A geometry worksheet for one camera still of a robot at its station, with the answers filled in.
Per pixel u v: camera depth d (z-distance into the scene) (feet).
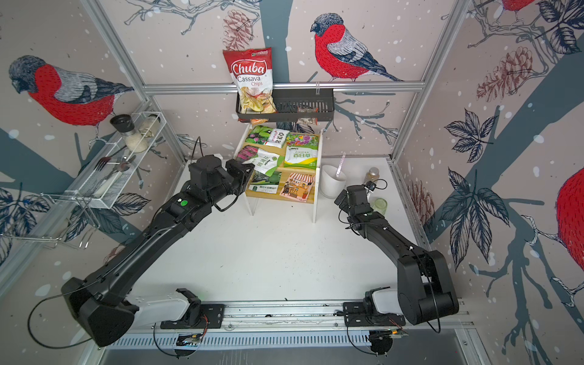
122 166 2.33
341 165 3.31
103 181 2.29
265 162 2.39
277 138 2.69
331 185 3.12
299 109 3.02
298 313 2.50
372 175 3.32
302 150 2.50
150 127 2.76
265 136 2.69
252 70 2.67
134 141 2.55
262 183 2.95
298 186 2.95
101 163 2.29
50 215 1.90
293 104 3.51
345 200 2.70
